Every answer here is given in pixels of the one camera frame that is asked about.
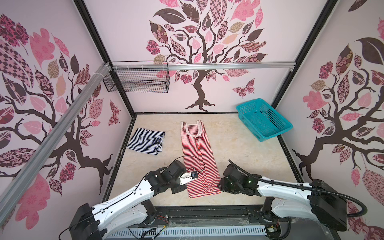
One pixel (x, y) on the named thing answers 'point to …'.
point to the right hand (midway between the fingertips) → (218, 186)
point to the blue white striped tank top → (147, 141)
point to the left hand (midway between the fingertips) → (181, 181)
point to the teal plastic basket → (263, 119)
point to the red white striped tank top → (198, 157)
